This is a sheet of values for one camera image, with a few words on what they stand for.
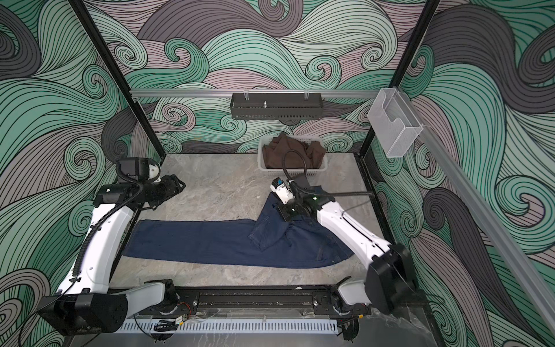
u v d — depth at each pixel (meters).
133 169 0.54
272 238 0.84
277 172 1.04
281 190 0.73
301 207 0.59
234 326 0.70
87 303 0.36
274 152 1.10
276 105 0.95
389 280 0.39
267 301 0.75
